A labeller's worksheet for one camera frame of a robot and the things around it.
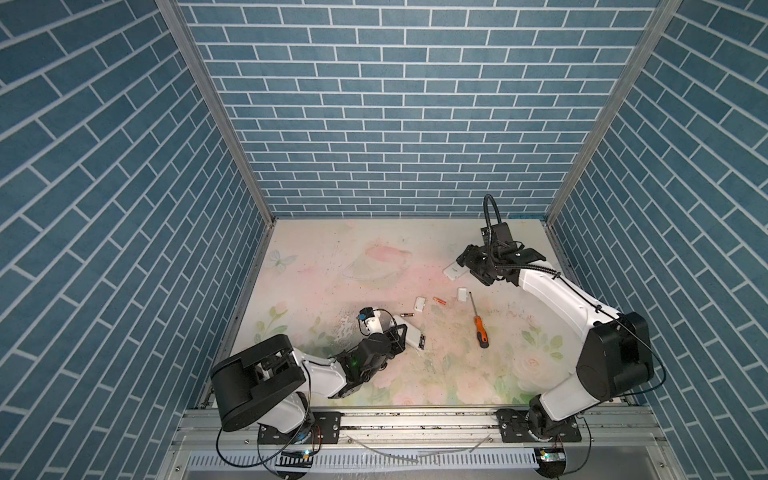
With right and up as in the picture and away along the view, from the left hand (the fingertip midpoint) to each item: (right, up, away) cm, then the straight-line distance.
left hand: (410, 330), depth 84 cm
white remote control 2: (+17, +15, +20) cm, 30 cm away
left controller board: (-29, -28, -12) cm, 42 cm away
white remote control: (+1, -2, +2) cm, 4 cm away
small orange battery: (+9, +7, +13) cm, 17 cm away
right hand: (+15, +20, +4) cm, 25 cm away
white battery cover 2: (+18, +8, +16) cm, 25 cm away
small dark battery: (-1, +2, +10) cm, 10 cm away
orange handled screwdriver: (+21, -2, +4) cm, 22 cm away
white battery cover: (+4, +5, +12) cm, 14 cm away
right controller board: (+35, -30, -10) cm, 47 cm away
